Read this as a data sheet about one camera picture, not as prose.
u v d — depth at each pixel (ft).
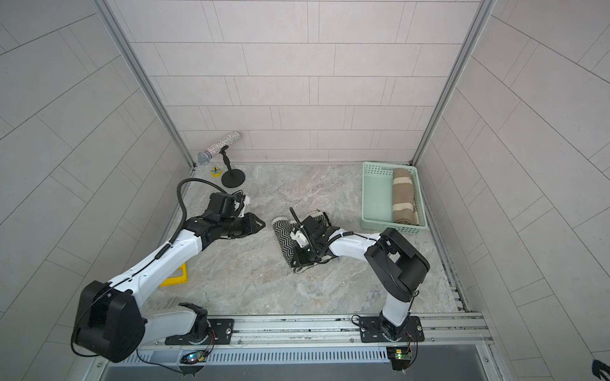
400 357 2.21
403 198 3.17
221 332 2.33
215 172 3.66
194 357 2.13
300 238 2.63
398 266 1.51
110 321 1.27
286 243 2.77
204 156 2.89
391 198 3.44
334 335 2.33
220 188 2.47
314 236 2.28
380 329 2.06
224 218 2.12
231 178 3.59
